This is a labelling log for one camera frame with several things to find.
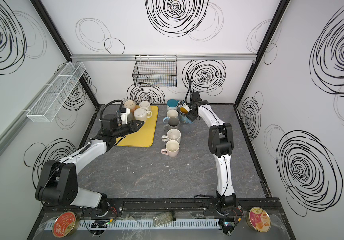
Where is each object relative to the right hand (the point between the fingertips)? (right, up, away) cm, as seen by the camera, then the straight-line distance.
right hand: (193, 111), depth 104 cm
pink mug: (-15, -23, -13) cm, 30 cm away
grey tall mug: (-14, -8, -4) cm, 17 cm away
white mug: (-36, +6, +8) cm, 37 cm away
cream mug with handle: (-36, -2, -1) cm, 36 cm away
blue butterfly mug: (-7, -1, +4) cm, 8 cm away
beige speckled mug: (-14, -15, -8) cm, 22 cm away
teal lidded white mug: (-15, +6, +10) cm, 19 cm away
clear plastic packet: (-19, -51, -36) cm, 65 cm away
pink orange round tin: (+26, -51, -36) cm, 68 cm away
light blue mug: (-16, -1, +2) cm, 16 cm away
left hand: (-31, -7, -20) cm, 37 cm away
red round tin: (-63, -53, -37) cm, 90 cm away
